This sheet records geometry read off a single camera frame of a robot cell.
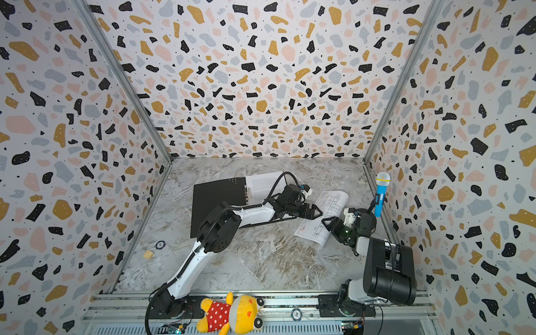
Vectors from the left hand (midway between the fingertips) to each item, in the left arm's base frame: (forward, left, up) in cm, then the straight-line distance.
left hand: (319, 211), depth 93 cm
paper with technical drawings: (+5, -7, -2) cm, 8 cm away
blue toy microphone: (+1, -21, +21) cm, 29 cm away
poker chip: (-38, +12, -6) cm, 40 cm away
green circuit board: (-41, +54, -6) cm, 68 cm away
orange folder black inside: (+16, +53, -8) cm, 56 cm away
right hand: (-4, -2, -2) cm, 5 cm away
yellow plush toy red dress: (-39, +31, +2) cm, 49 cm away
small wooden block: (-16, +72, -5) cm, 74 cm away
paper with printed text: (+20, +28, -7) cm, 35 cm away
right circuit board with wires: (-42, -6, -7) cm, 43 cm away
